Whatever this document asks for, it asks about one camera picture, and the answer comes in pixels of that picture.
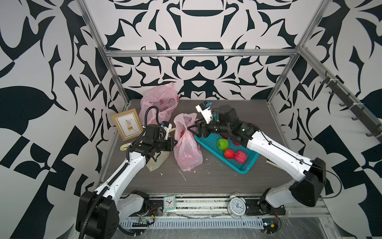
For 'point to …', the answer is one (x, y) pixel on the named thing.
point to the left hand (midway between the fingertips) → (175, 139)
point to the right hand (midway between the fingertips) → (191, 124)
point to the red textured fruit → (240, 156)
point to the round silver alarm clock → (237, 205)
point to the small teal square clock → (169, 203)
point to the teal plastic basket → (209, 141)
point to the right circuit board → (270, 225)
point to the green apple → (222, 144)
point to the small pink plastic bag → (187, 153)
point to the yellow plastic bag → (157, 161)
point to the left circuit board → (142, 222)
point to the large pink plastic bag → (165, 96)
